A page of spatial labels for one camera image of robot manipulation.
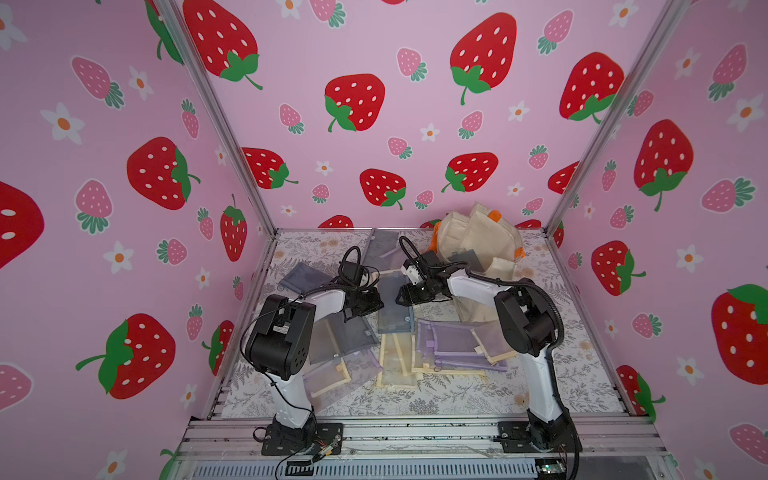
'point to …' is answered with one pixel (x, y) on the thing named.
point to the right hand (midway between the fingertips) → (397, 303)
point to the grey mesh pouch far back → (382, 252)
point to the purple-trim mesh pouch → (454, 345)
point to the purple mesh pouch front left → (326, 380)
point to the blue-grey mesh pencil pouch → (394, 317)
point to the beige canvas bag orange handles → (483, 230)
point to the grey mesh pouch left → (304, 278)
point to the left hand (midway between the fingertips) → (385, 304)
